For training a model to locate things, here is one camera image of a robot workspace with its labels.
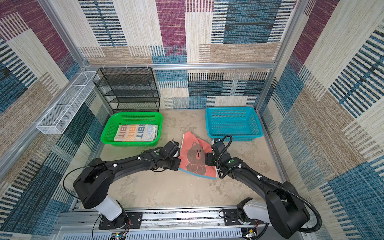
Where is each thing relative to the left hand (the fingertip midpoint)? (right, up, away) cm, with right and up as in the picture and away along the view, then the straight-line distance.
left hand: (178, 162), depth 88 cm
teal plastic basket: (+45, +23, +24) cm, 55 cm away
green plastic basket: (-39, +27, +28) cm, 55 cm away
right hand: (+19, +3, 0) cm, 19 cm away
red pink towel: (+8, +2, +6) cm, 11 cm away
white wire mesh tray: (-56, +25, -16) cm, 63 cm away
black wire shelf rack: (-38, +47, +21) cm, 64 cm away
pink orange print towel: (-30, +17, +14) cm, 37 cm away
